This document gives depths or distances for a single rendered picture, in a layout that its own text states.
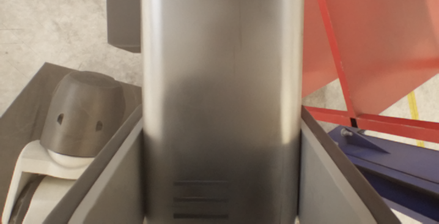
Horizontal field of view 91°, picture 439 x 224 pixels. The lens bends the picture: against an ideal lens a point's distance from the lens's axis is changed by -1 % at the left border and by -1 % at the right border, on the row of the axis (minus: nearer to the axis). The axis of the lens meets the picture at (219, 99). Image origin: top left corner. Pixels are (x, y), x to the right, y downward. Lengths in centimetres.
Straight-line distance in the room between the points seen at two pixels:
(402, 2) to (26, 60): 112
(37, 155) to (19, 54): 43
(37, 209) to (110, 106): 25
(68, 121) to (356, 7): 69
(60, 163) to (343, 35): 69
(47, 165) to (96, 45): 46
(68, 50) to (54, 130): 41
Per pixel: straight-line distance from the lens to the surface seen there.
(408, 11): 82
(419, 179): 117
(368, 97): 67
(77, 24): 91
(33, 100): 75
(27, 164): 60
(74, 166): 57
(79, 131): 54
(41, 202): 62
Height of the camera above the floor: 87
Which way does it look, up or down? 69 degrees down
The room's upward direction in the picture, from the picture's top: 100 degrees clockwise
